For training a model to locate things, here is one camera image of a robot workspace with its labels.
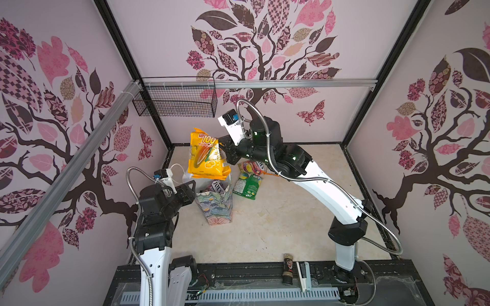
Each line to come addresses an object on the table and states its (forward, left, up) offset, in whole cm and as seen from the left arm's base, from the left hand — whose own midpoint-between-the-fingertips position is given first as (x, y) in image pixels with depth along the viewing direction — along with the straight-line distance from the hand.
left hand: (192, 186), depth 70 cm
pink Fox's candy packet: (+7, -7, -11) cm, 15 cm away
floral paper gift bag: (-3, -8, -12) cm, 15 cm away
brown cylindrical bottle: (-26, -37, -23) cm, 50 cm away
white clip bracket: (-29, -43, -22) cm, 56 cm away
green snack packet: (+14, -21, -23) cm, 34 cm away
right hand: (+5, -12, +21) cm, 24 cm away
